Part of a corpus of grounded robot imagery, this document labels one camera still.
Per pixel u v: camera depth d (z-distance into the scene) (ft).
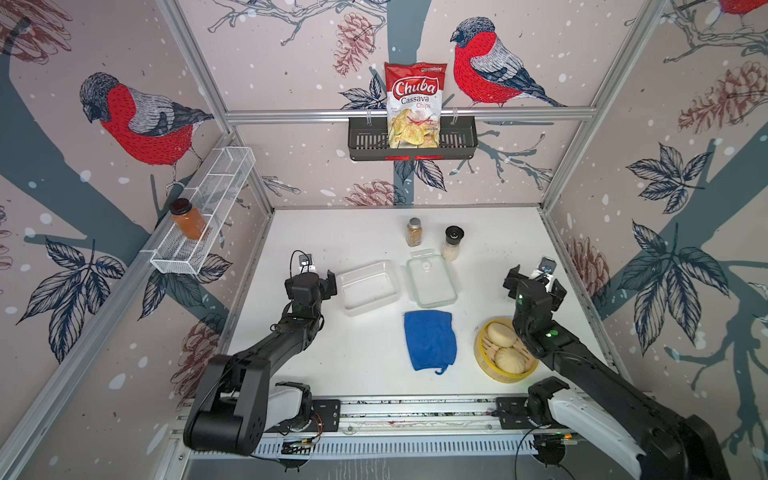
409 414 2.48
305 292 2.17
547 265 2.21
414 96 2.79
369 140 3.09
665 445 1.30
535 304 1.94
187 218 2.17
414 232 3.40
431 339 2.76
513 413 2.39
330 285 2.73
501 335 2.56
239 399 1.38
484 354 2.60
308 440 2.33
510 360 2.53
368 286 3.22
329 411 2.44
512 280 2.49
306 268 2.50
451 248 3.32
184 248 2.31
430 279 3.28
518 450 2.25
